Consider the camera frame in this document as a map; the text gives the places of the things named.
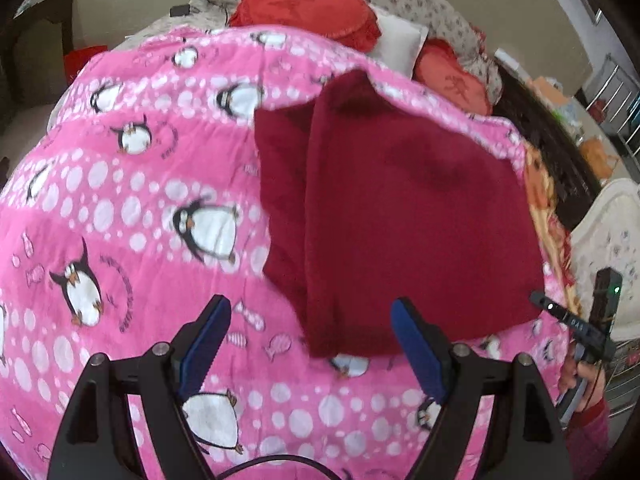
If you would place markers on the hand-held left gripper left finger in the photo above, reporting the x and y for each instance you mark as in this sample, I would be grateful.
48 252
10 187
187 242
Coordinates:
202 355

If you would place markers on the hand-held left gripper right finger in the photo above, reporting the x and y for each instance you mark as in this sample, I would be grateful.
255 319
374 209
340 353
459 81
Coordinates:
417 350

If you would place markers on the dark red fleece garment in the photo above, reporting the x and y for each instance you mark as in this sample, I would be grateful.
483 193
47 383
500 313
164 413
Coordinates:
400 210

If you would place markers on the person's right forearm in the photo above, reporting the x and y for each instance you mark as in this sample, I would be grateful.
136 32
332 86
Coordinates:
590 440

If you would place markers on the person's right hand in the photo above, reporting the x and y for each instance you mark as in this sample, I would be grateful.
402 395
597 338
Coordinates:
591 385

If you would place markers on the cream floral padded headboard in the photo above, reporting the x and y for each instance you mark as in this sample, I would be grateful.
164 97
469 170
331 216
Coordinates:
615 230

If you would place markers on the orange bag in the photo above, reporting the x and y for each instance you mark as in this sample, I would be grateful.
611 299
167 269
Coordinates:
597 157

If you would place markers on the dark wooden bed board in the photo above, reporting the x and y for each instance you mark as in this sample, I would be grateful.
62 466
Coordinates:
550 145

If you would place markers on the pink penguin print blanket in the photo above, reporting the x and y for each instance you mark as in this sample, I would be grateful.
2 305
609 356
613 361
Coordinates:
125 185

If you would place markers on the chrome metal rack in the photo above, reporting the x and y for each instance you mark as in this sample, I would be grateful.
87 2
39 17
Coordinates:
611 67

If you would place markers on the small red heart cushion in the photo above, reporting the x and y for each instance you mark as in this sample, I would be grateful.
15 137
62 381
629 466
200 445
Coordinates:
450 80

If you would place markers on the white pillow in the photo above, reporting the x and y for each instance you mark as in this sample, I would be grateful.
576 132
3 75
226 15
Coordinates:
400 35

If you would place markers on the red plastic bin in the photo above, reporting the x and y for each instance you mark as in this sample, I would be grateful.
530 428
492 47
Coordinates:
82 62

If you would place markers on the black power adapter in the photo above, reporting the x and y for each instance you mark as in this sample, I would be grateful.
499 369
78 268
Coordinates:
180 10

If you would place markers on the large red heart cushion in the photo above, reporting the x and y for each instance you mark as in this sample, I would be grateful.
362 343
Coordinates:
300 5

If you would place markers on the dark wooden console table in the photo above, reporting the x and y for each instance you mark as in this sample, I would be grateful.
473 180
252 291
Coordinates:
30 25

